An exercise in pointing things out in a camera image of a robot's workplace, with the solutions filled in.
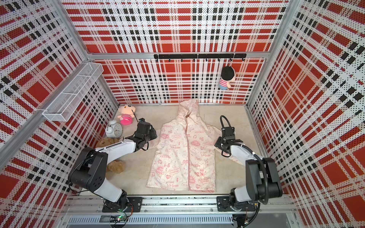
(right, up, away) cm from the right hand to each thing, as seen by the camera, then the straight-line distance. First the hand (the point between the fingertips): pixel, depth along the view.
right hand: (221, 143), depth 93 cm
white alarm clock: (-72, +9, +1) cm, 72 cm away
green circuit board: (-55, -33, -23) cm, 68 cm away
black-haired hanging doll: (+4, +45, -1) cm, 45 cm away
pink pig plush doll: (-70, +21, +16) cm, 75 cm away
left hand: (-45, +8, +3) cm, 45 cm away
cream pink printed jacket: (-25, -5, +1) cm, 25 cm away
